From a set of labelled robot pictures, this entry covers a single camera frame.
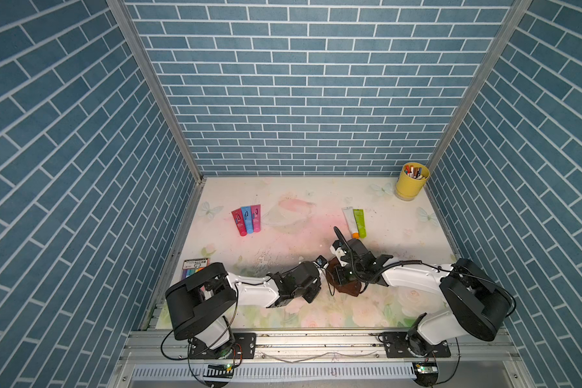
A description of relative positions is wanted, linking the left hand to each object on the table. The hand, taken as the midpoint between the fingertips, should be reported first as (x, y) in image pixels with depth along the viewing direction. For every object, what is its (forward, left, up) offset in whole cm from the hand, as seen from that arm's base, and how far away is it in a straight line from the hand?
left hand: (323, 286), depth 86 cm
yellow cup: (+40, -39, +14) cm, 58 cm away
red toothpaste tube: (+30, +35, 0) cm, 47 cm away
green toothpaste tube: (+31, -18, +2) cm, 36 cm away
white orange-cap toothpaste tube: (+27, -14, +2) cm, 31 cm away
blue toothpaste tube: (+31, +31, +1) cm, 44 cm away
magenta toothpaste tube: (+30, +28, 0) cm, 41 cm away
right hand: (+3, -4, 0) cm, 5 cm away
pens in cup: (+48, -43, +13) cm, 66 cm away
